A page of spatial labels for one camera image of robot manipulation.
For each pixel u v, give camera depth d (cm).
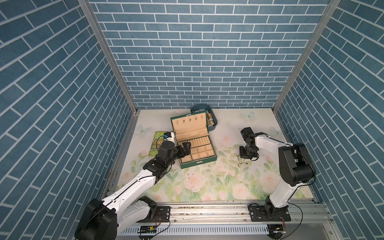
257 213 74
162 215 73
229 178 87
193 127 96
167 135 72
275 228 71
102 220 39
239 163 92
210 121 112
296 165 49
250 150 81
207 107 119
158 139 69
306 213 76
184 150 74
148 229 72
